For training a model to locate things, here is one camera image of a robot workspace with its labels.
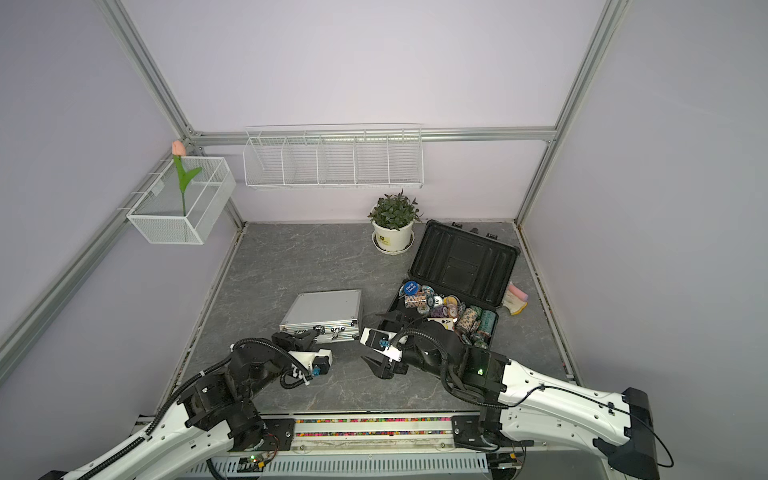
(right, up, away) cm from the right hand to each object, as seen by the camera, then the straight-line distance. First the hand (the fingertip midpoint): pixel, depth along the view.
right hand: (374, 329), depth 66 cm
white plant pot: (+4, +21, +41) cm, 47 cm away
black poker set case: (+26, +14, +31) cm, 43 cm away
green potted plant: (+5, +31, +33) cm, 45 cm away
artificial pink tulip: (-56, +39, +19) cm, 71 cm away
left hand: (-17, -2, +8) cm, 19 cm away
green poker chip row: (+32, -3, +21) cm, 39 cm away
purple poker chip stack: (+18, -1, +23) cm, 29 cm away
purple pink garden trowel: (+45, +4, +31) cm, 55 cm away
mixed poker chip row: (+26, -3, +21) cm, 34 cm away
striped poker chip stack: (+11, +2, +25) cm, 28 cm away
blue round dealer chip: (+10, +6, +28) cm, 30 cm away
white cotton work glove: (+43, +1, +30) cm, 53 cm away
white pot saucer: (+10, +19, +46) cm, 51 cm away
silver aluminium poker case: (-11, 0, +16) cm, 20 cm away
